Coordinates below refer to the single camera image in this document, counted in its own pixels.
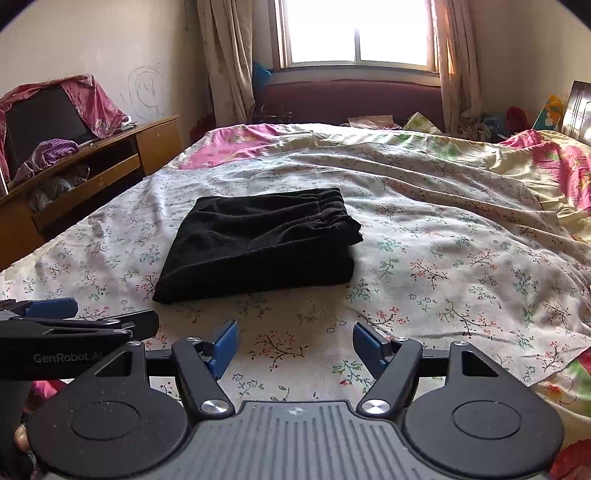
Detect clothes in cabinet shelf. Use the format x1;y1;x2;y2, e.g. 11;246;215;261
28;164;90;212

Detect left beige curtain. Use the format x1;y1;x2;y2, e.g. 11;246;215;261
197;0;254;127

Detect colourful picture book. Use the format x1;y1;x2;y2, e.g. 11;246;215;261
533;95;564;131

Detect purple cloth on cabinet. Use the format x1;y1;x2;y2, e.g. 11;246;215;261
12;139;79;183

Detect red cloth in corner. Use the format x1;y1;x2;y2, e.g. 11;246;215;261
505;106;530;135

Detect black pants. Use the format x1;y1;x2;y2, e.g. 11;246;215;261
152;188;363;305

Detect dark wooden headboard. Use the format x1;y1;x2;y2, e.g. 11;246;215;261
561;80;591;146

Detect black television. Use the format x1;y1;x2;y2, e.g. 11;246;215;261
5;85;97;180

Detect pink cloth over television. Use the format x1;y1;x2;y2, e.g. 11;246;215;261
1;74;128;179

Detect window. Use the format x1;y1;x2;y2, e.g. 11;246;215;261
270;1;436;72

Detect white floral bed sheet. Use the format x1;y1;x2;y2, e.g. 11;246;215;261
0;138;591;407

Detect right beige curtain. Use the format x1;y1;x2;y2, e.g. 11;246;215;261
432;0;482;134

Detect dark handbag on bench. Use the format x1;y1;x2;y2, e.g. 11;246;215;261
252;104;293;124

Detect blue bag by window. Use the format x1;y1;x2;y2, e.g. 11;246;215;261
252;62;273;92

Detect pink yellow cartoon quilt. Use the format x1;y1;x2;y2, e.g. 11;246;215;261
27;122;591;480

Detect wooden tv cabinet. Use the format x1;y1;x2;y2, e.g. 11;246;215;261
1;116;182;269

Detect beige curtain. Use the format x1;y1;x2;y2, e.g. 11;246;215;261
197;0;254;127
432;0;482;134

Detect maroon padded bench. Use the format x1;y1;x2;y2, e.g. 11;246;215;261
256;80;445;130

